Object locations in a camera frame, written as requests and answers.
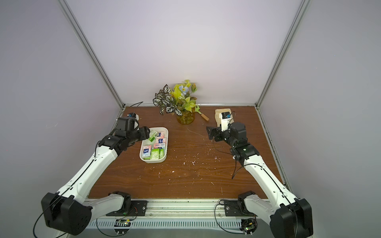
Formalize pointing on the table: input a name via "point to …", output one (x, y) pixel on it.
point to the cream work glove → (218, 120)
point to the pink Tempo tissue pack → (160, 135)
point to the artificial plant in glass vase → (179, 99)
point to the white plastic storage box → (148, 143)
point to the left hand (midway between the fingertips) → (147, 129)
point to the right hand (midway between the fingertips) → (215, 123)
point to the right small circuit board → (248, 225)
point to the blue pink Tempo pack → (146, 150)
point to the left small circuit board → (121, 226)
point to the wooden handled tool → (197, 108)
